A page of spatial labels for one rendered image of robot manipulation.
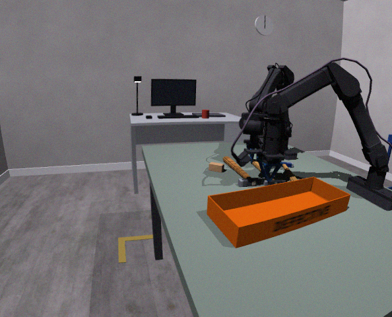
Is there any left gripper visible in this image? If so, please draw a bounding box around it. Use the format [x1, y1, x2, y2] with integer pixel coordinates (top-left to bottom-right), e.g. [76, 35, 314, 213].
[238, 136, 284, 182]

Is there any small tan block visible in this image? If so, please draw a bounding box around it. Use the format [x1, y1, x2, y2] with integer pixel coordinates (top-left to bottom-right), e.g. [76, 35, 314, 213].
[209, 162, 224, 172]

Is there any orange bin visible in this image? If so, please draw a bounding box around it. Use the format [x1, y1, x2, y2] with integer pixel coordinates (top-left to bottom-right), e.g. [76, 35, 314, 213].
[207, 177, 350, 248]

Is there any hammer with grey head and wooden handle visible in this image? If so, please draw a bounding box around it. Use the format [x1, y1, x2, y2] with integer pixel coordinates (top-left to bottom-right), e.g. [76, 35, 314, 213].
[252, 159, 286, 186]

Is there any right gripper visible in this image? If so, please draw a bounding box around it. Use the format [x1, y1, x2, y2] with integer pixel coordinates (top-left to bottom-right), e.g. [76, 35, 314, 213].
[244, 130, 263, 163]

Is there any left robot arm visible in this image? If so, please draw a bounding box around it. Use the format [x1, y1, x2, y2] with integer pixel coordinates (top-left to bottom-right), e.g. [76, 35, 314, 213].
[243, 62, 392, 201]

